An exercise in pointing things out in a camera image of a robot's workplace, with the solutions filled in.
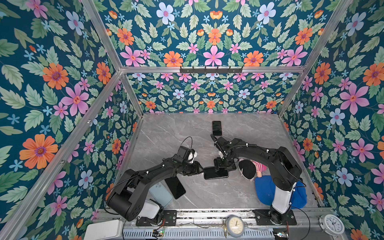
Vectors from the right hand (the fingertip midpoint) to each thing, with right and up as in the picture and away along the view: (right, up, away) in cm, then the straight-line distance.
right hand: (219, 169), depth 88 cm
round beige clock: (+6, -21, -19) cm, 29 cm away
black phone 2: (-26, -10, -2) cm, 28 cm away
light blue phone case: (-32, -12, -7) cm, 35 cm away
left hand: (-9, +2, -5) cm, 10 cm away
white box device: (-54, -22, -22) cm, 62 cm away
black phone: (-4, -2, -1) cm, 5 cm away
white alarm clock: (+51, -20, -19) cm, 58 cm away
